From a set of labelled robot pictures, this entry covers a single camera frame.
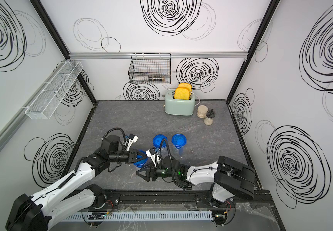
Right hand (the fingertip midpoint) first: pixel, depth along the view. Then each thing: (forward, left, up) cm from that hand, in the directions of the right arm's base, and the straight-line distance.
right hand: (139, 172), depth 70 cm
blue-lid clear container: (+5, -1, 0) cm, 5 cm away
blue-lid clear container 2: (+18, -7, 0) cm, 19 cm away
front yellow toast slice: (+53, -22, +5) cm, 57 cm away
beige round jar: (+49, -38, -10) cm, 63 cm away
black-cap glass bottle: (+42, -43, -11) cm, 61 cm away
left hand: (+7, -2, +2) cm, 7 cm away
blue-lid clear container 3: (+18, -20, 0) cm, 27 cm away
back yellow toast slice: (+57, -25, +8) cm, 63 cm away
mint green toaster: (+49, -20, -5) cm, 53 cm away
